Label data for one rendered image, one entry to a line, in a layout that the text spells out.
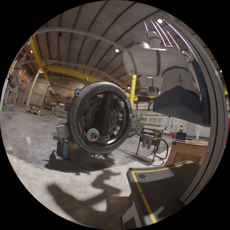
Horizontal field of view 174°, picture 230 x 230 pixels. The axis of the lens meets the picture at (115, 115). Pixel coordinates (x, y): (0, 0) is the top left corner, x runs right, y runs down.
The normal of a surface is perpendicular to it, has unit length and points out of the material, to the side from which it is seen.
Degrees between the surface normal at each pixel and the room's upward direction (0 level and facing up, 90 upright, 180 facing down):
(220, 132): 90
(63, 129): 90
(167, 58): 113
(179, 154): 90
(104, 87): 90
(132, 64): 147
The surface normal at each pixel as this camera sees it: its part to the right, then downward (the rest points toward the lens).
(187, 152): -0.75, -0.19
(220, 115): -0.98, -0.18
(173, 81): -0.70, -0.51
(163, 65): -0.39, 0.69
